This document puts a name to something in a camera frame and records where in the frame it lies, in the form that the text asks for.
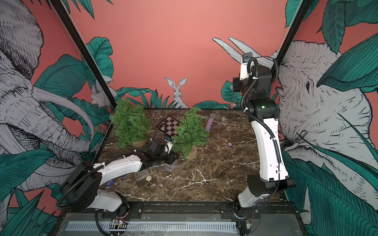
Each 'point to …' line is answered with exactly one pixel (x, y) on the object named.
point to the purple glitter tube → (210, 122)
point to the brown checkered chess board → (171, 124)
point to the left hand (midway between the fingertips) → (178, 153)
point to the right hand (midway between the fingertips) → (240, 67)
